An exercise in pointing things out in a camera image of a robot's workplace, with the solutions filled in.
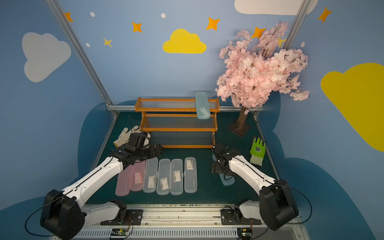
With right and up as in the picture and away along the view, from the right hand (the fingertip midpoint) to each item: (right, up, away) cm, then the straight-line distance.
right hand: (225, 169), depth 86 cm
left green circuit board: (-55, -27, -14) cm, 63 cm away
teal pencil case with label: (-13, +37, -1) cm, 39 cm away
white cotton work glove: (-69, +17, +19) cm, 73 cm away
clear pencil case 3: (-29, -5, 0) cm, 29 cm away
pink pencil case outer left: (-58, -8, -4) cm, 59 cm away
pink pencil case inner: (-52, -4, +2) cm, 53 cm away
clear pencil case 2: (-37, -5, +3) cm, 37 cm away
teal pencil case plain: (+2, -7, 0) cm, 8 cm away
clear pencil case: (-45, -4, +2) cm, 45 cm away
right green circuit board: (+7, -29, -13) cm, 32 cm away
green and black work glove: (+24, +8, +12) cm, 28 cm away
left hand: (-39, +12, -3) cm, 40 cm away
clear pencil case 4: (-20, -4, +2) cm, 21 cm away
